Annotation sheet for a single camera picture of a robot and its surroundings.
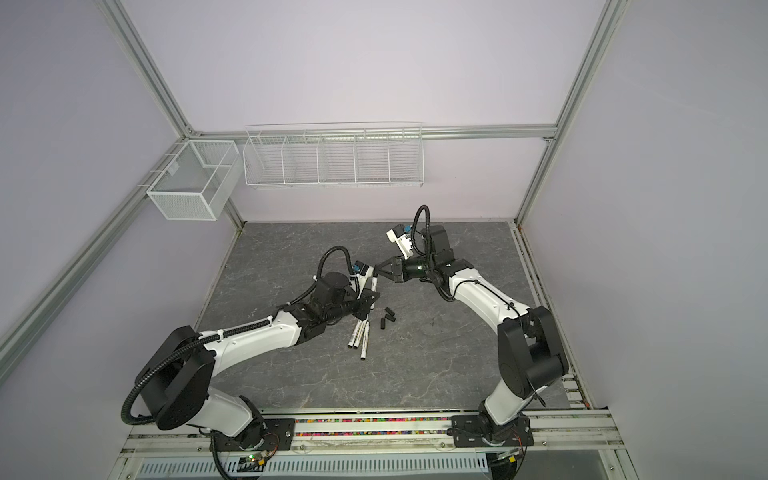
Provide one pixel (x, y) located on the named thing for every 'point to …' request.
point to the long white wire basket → (334, 154)
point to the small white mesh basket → (193, 186)
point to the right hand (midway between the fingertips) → (376, 273)
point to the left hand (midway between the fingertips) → (376, 295)
